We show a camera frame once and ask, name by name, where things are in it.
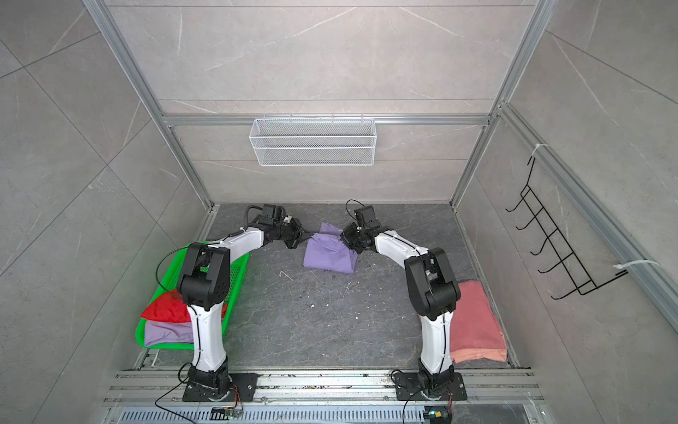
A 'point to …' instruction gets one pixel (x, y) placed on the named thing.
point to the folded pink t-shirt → (475, 329)
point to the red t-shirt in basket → (171, 307)
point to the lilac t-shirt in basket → (168, 332)
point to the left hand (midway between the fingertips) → (316, 227)
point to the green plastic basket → (170, 282)
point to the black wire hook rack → (583, 283)
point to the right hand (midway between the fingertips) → (338, 235)
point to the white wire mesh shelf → (312, 141)
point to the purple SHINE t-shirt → (327, 250)
